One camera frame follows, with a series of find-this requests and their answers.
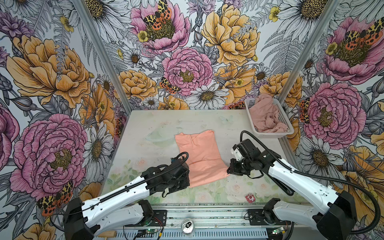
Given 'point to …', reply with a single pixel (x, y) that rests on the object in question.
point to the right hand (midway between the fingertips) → (229, 174)
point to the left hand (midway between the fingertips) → (186, 185)
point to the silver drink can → (188, 227)
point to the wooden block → (109, 234)
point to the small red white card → (250, 198)
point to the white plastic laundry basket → (285, 119)
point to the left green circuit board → (152, 230)
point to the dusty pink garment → (264, 113)
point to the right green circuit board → (277, 231)
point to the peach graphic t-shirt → (205, 163)
